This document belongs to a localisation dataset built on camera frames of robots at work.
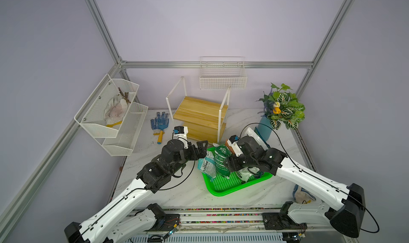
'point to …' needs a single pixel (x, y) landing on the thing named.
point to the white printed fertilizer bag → (244, 175)
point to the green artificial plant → (281, 106)
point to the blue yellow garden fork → (163, 121)
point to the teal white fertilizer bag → (207, 165)
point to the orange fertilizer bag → (229, 147)
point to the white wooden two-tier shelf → (205, 121)
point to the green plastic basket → (222, 185)
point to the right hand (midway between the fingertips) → (229, 163)
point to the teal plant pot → (264, 127)
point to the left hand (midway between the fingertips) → (200, 142)
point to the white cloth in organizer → (115, 109)
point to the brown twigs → (125, 96)
